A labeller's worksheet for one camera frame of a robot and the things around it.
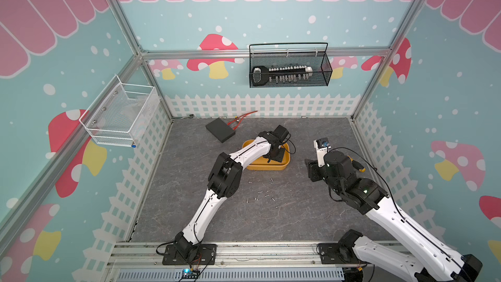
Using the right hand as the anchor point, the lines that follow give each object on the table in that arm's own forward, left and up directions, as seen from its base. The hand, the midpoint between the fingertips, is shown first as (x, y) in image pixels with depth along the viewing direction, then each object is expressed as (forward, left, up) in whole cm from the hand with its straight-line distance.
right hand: (311, 158), depth 74 cm
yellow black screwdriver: (+10, -29, -22) cm, 38 cm away
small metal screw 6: (-7, +14, -23) cm, 28 cm away
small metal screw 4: (-7, +26, -23) cm, 35 cm away
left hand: (+15, +11, -22) cm, 29 cm away
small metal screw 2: (+3, +14, -24) cm, 27 cm away
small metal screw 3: (-5, +17, -24) cm, 30 cm away
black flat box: (+36, +43, -23) cm, 60 cm away
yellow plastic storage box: (+9, +18, -18) cm, 28 cm away
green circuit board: (-34, +47, -26) cm, 63 cm away
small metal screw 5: (-3, +20, -25) cm, 32 cm away
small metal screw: (+2, +25, -24) cm, 34 cm away
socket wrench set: (+38, +9, +12) cm, 41 cm away
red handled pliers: (+43, +31, -22) cm, 58 cm away
